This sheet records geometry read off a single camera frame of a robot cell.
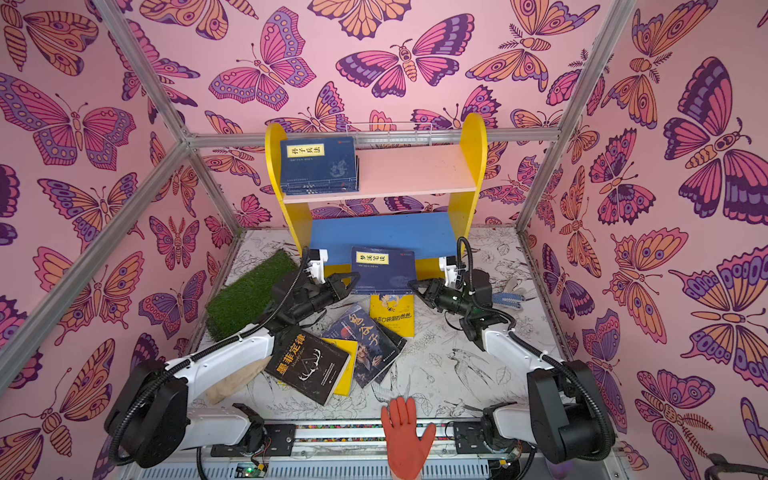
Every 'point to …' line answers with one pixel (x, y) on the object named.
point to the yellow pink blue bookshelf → (418, 197)
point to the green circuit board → (250, 470)
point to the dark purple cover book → (374, 355)
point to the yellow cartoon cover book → (396, 311)
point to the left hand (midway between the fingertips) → (362, 273)
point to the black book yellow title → (304, 364)
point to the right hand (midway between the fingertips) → (410, 283)
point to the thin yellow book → (351, 347)
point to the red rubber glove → (407, 452)
